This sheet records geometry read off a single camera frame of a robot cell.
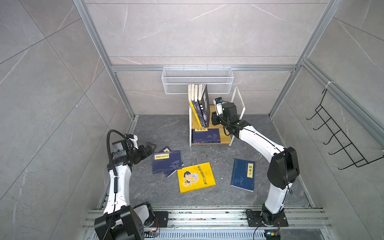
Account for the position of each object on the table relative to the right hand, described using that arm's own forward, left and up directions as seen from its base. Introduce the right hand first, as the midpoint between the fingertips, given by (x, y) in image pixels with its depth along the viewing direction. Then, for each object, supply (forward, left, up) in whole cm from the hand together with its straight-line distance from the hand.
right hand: (212, 111), depth 89 cm
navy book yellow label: (-4, +4, -19) cm, 20 cm away
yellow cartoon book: (-32, +11, -23) cm, 41 cm away
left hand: (-20, +37, -6) cm, 42 cm away
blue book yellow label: (-31, -17, -24) cm, 43 cm away
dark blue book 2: (-12, +31, -23) cm, 40 cm away
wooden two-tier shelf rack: (-6, -10, -20) cm, 23 cm away
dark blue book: (-21, +31, -23) cm, 44 cm away
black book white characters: (-4, +6, +11) cm, 13 cm away
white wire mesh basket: (+25, -7, +6) cm, 26 cm away
